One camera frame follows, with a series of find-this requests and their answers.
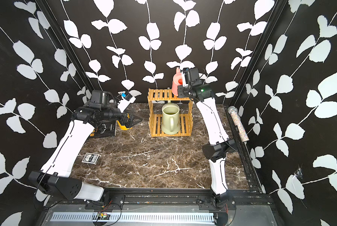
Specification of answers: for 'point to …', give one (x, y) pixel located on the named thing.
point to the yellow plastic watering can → (123, 127)
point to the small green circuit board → (103, 216)
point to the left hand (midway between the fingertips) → (136, 112)
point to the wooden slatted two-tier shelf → (156, 98)
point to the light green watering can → (171, 119)
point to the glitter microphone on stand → (236, 115)
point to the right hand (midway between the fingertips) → (180, 86)
